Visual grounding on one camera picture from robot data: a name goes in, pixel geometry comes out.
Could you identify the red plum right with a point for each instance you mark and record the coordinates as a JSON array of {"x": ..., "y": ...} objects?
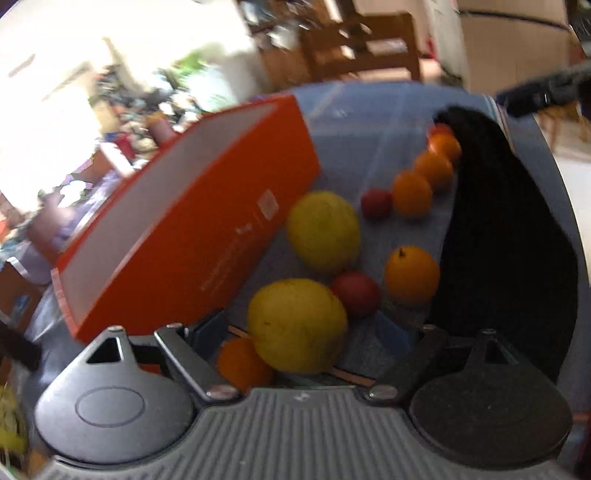
[{"x": 377, "y": 204}]

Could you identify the black thermos bottle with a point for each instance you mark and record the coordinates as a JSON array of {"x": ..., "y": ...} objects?
[{"x": 15, "y": 346}]

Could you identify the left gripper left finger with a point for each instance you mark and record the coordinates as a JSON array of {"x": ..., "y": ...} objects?
[{"x": 190, "y": 350}]

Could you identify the wooden chair right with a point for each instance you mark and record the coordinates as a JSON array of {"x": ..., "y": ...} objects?
[{"x": 362, "y": 43}]

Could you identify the black cloth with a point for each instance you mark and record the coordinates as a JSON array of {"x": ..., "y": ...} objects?
[{"x": 506, "y": 263}]

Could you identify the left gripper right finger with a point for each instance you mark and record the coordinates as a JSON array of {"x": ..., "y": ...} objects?
[{"x": 413, "y": 350}]

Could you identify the yellow pear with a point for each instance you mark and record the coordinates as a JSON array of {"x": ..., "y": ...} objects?
[
  {"x": 297, "y": 326},
  {"x": 325, "y": 233}
]

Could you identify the small mandarin orange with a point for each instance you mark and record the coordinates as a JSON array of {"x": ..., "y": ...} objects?
[
  {"x": 412, "y": 195},
  {"x": 436, "y": 169},
  {"x": 439, "y": 129},
  {"x": 446, "y": 145}
]

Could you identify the yellow green mug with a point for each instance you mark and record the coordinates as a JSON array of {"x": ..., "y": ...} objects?
[{"x": 14, "y": 436}]

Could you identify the yellow pear right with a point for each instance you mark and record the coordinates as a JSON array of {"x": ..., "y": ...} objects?
[{"x": 325, "y": 233}]

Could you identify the orange cardboard box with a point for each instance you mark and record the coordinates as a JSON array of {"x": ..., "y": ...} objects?
[{"x": 178, "y": 238}]

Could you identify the yellow pear left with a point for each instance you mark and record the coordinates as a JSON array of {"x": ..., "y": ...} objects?
[{"x": 297, "y": 326}]

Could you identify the small orange with stem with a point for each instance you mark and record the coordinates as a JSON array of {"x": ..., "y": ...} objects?
[{"x": 412, "y": 276}]

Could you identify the red plum left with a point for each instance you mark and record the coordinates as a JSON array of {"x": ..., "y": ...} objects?
[{"x": 360, "y": 294}]

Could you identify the red plum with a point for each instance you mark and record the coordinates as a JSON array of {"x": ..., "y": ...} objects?
[
  {"x": 377, "y": 204},
  {"x": 360, "y": 294}
]

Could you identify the blue patterned tablecloth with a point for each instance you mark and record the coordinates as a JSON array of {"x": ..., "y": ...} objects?
[{"x": 115, "y": 407}]

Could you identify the red cylindrical can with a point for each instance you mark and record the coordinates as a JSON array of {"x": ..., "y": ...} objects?
[{"x": 160, "y": 129}]

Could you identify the large orange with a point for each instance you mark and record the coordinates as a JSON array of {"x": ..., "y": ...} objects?
[{"x": 238, "y": 362}]

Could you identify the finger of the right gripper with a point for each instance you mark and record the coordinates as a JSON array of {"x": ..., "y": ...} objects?
[{"x": 555, "y": 90}]

